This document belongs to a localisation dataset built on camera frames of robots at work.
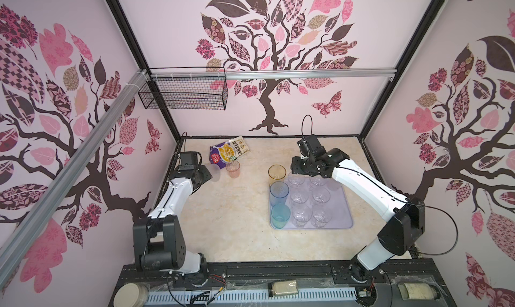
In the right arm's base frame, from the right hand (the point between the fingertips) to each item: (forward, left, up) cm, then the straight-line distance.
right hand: (295, 164), depth 83 cm
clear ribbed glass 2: (-15, -3, -19) cm, 24 cm away
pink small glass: (+10, +29, -18) cm, 36 cm away
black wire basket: (+36, +50, +14) cm, 64 cm away
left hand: (0, +40, -9) cm, 41 cm away
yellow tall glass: (0, +8, -7) cm, 11 cm away
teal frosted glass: (-15, +7, -18) cm, 25 cm away
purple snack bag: (+24, +33, -18) cm, 45 cm away
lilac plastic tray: (-9, -7, -20) cm, 23 cm away
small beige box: (-42, +8, -16) cm, 46 cm away
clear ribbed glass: (-7, -3, -15) cm, 17 cm away
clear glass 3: (+9, +39, -18) cm, 44 cm away
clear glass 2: (-16, -12, -20) cm, 28 cm away
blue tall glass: (-7, +7, -13) cm, 16 cm away
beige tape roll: (-44, +57, -12) cm, 73 cm away
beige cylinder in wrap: (-44, -39, -16) cm, 61 cm away
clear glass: (+3, -3, -17) cm, 18 cm away
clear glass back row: (-7, -13, -15) cm, 21 cm away
